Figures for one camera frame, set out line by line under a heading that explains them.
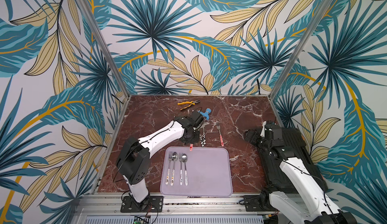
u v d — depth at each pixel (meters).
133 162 0.45
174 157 0.86
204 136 0.97
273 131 0.60
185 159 0.86
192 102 1.13
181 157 0.87
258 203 0.73
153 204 0.74
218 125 1.03
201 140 0.95
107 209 0.74
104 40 0.88
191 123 0.63
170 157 0.88
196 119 0.68
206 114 1.06
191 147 0.83
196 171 0.82
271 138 0.60
